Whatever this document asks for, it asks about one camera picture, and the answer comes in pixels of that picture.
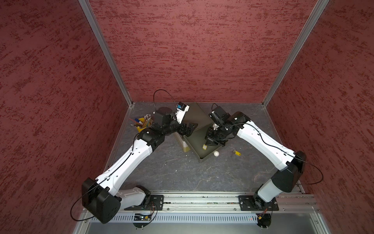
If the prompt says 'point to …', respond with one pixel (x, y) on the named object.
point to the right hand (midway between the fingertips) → (205, 146)
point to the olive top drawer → (195, 143)
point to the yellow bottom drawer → (186, 149)
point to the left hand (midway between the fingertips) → (189, 123)
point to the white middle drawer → (184, 144)
